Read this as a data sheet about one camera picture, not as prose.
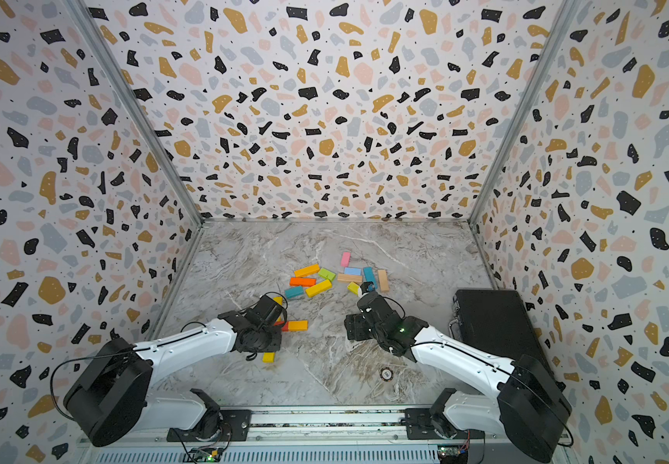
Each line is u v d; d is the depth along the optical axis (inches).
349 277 40.6
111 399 16.2
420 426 28.8
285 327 30.2
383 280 40.5
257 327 26.1
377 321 24.6
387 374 32.7
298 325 35.7
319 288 39.5
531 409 16.0
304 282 40.2
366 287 29.6
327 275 40.6
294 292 39.2
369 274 41.0
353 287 39.5
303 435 28.8
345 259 43.1
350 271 41.8
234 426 28.9
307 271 41.9
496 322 35.3
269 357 32.8
